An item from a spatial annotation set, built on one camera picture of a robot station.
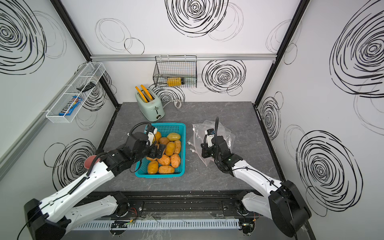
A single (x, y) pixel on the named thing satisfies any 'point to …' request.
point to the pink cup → (89, 160)
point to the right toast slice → (147, 92)
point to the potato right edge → (177, 146)
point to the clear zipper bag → (198, 132)
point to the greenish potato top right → (173, 137)
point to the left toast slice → (142, 94)
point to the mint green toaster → (153, 110)
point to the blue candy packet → (76, 103)
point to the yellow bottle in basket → (174, 81)
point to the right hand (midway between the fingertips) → (202, 144)
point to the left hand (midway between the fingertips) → (157, 143)
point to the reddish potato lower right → (175, 160)
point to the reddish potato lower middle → (165, 160)
